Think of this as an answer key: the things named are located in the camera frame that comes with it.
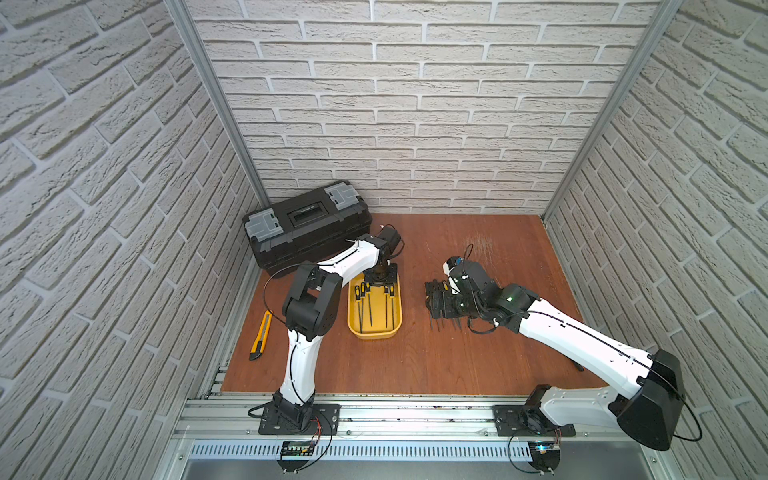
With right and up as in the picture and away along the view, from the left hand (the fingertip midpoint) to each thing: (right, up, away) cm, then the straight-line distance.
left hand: (392, 279), depth 97 cm
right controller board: (+38, -40, -26) cm, 61 cm away
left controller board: (-24, -39, -24) cm, 52 cm away
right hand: (+14, -3, -19) cm, 23 cm away
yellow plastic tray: (-6, -10, -5) cm, 12 cm away
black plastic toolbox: (-27, +17, -3) cm, 32 cm away
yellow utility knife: (-39, -17, -12) cm, 44 cm away
